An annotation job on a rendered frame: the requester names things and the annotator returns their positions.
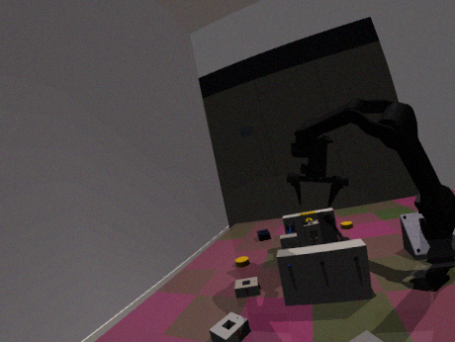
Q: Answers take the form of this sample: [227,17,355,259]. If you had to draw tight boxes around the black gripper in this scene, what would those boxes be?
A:
[287,157,348,207]

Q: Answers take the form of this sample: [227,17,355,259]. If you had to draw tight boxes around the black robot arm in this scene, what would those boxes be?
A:
[291,98,455,240]

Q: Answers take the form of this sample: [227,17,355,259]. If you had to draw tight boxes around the yellow round disc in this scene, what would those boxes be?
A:
[235,256,249,268]
[340,221,353,229]

